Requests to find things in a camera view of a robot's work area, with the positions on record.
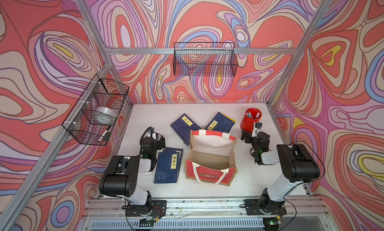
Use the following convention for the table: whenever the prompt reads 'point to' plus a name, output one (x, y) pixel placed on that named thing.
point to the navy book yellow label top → (167, 165)
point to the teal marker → (249, 114)
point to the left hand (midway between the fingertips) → (156, 136)
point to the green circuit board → (145, 223)
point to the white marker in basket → (103, 134)
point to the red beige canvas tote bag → (210, 159)
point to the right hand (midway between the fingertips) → (249, 132)
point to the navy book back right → (220, 123)
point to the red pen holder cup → (247, 123)
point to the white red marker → (258, 115)
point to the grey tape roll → (104, 115)
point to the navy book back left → (182, 126)
